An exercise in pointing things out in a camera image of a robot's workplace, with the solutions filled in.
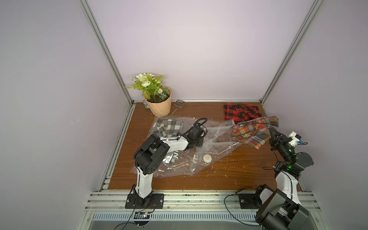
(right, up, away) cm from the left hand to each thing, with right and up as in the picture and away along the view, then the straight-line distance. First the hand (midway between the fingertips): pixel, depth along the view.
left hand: (202, 139), depth 96 cm
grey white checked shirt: (-25, +7, +5) cm, 26 cm away
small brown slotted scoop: (-18, +25, +21) cm, 37 cm away
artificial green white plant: (-35, +36, -4) cm, 50 cm away
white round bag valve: (+3, -11, -8) cm, 14 cm away
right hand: (+32, +11, -28) cm, 44 cm away
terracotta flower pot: (-30, +22, +5) cm, 37 cm away
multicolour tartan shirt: (+26, +8, -21) cm, 35 cm away
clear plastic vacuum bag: (+9, -1, -13) cm, 16 cm away
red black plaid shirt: (+31, +18, +14) cm, 38 cm away
